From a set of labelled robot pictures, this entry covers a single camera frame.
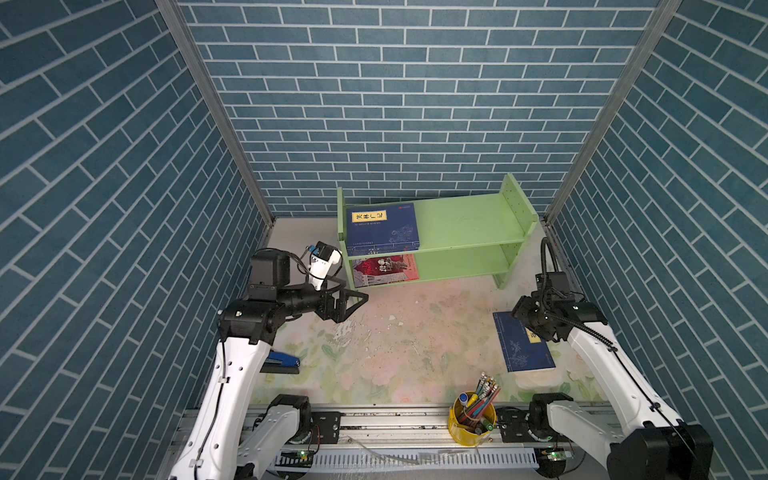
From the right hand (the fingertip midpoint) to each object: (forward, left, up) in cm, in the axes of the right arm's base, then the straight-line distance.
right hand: (518, 311), depth 82 cm
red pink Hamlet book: (+10, +38, +2) cm, 40 cm away
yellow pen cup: (-27, +15, -3) cm, 31 cm away
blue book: (+10, +39, +19) cm, 45 cm away
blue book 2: (-6, -3, -11) cm, 13 cm away
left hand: (-8, +42, +19) cm, 47 cm away
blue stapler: (-17, +65, -8) cm, 68 cm away
